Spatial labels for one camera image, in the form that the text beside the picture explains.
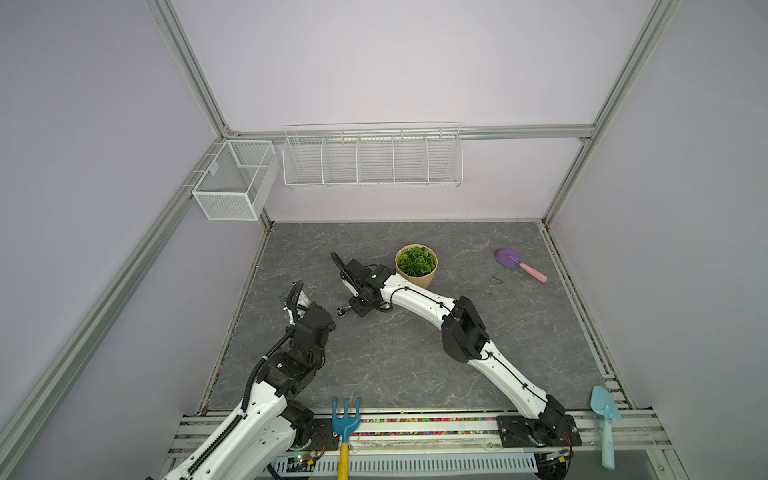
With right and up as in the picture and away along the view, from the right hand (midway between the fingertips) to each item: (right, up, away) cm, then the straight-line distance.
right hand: (363, 306), depth 97 cm
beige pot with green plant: (+18, +14, -4) cm, 23 cm away
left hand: (-10, +3, -19) cm, 22 cm away
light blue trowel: (+65, -22, -20) cm, 72 cm away
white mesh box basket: (-43, +41, +2) cm, 59 cm away
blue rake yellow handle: (-2, -26, -24) cm, 35 cm away
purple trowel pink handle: (+53, +15, +11) cm, 56 cm away
